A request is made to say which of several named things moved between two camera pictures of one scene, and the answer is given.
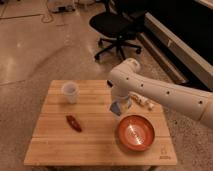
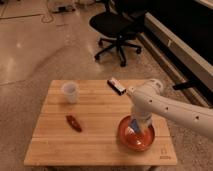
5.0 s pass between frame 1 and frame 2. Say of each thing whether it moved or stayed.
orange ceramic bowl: stayed
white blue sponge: moved
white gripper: moved
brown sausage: stayed
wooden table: stayed
